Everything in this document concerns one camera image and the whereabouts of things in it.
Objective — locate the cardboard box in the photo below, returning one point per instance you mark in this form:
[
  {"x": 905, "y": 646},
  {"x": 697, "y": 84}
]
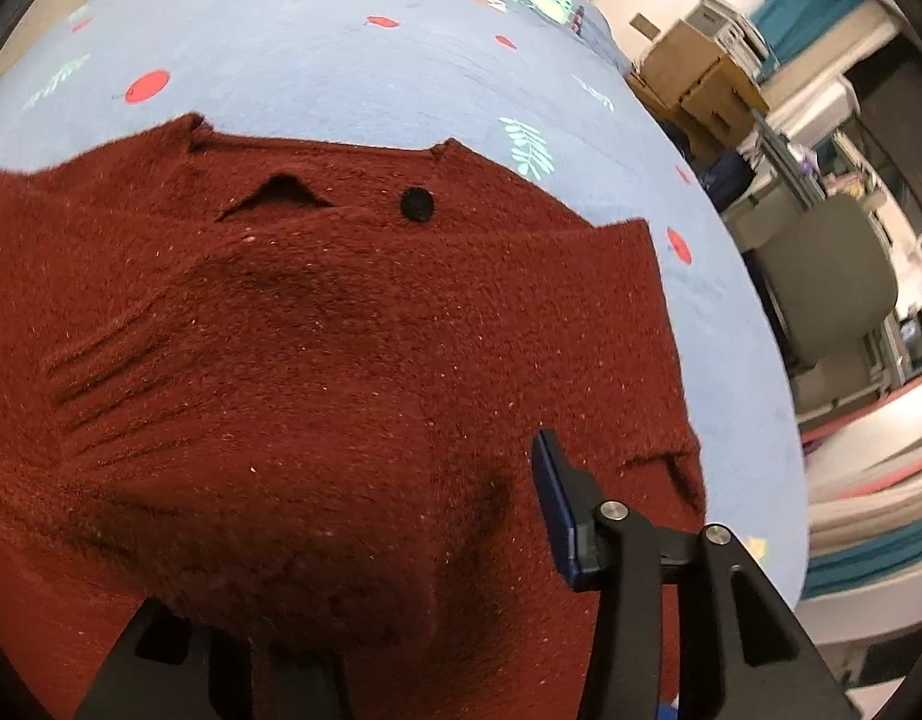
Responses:
[
  {"x": 725, "y": 102},
  {"x": 677, "y": 61}
]

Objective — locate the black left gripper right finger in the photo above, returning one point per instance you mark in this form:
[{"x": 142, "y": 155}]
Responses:
[{"x": 742, "y": 652}]

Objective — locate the dark red knitted sweater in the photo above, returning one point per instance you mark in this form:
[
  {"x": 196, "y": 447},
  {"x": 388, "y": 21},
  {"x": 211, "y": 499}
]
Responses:
[{"x": 289, "y": 388}]

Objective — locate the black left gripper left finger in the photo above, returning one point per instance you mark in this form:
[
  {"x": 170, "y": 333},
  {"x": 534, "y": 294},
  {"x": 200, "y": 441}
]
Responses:
[{"x": 165, "y": 666}]

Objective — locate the white printer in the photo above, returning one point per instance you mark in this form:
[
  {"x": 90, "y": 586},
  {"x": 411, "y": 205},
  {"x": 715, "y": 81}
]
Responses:
[{"x": 733, "y": 32}]

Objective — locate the light blue patterned bedsheet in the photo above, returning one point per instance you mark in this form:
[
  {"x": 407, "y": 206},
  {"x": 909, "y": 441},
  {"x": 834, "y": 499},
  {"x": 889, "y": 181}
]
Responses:
[{"x": 536, "y": 85}]

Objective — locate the grey office chair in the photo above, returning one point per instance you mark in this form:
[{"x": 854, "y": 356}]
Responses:
[{"x": 824, "y": 281}]

